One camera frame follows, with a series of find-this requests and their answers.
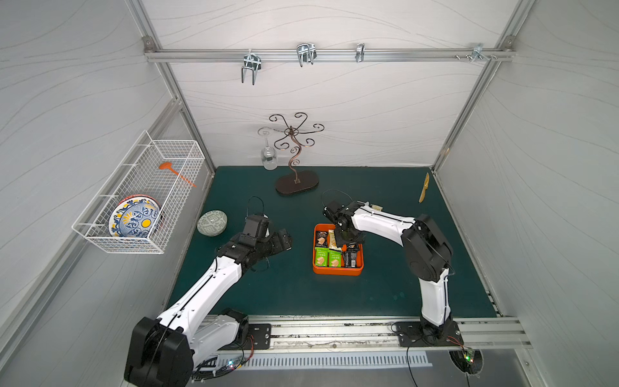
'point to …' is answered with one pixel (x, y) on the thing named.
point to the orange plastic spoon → (168, 165)
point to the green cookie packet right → (334, 259)
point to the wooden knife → (421, 197)
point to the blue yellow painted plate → (136, 216)
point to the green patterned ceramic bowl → (212, 223)
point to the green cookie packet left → (321, 256)
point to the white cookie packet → (376, 207)
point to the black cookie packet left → (321, 239)
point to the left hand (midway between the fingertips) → (284, 243)
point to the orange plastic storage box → (336, 271)
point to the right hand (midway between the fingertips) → (347, 239)
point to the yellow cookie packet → (332, 240)
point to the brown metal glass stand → (305, 181)
